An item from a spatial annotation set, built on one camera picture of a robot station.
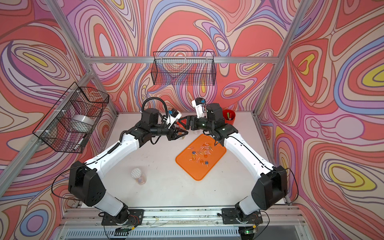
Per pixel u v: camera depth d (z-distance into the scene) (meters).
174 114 0.66
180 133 0.73
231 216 0.74
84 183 0.43
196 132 1.05
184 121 0.70
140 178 0.80
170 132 0.67
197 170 0.89
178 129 0.71
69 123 0.69
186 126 0.66
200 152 0.96
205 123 0.64
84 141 0.73
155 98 0.58
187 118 0.65
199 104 0.65
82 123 0.70
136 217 0.73
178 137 0.72
